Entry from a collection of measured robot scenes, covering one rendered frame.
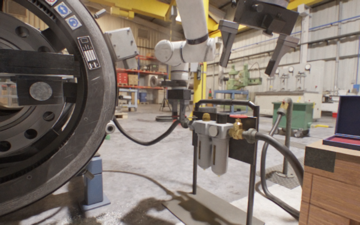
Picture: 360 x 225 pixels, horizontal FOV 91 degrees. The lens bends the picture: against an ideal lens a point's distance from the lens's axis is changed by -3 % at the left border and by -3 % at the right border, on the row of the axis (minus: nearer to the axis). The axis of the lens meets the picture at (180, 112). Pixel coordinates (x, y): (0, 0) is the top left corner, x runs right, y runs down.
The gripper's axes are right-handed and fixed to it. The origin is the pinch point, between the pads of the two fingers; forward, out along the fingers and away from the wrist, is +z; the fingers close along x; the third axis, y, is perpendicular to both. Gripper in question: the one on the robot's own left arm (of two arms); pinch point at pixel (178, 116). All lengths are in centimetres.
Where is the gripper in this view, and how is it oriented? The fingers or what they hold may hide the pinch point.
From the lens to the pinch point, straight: 90.6
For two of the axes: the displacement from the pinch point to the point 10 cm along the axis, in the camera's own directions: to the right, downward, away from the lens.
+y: 7.9, -0.3, 6.1
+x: -6.1, -0.8, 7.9
